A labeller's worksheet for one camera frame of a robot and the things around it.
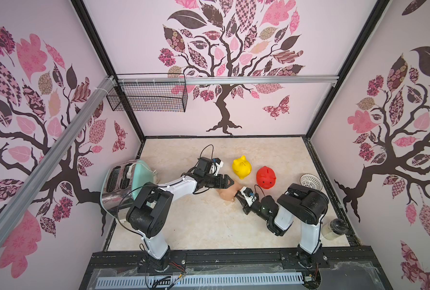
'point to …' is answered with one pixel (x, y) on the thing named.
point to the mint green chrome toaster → (121, 183)
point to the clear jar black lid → (334, 228)
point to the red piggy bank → (266, 177)
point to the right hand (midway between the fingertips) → (239, 192)
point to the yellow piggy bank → (241, 167)
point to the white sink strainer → (311, 181)
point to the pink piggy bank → (229, 193)
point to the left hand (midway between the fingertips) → (228, 186)
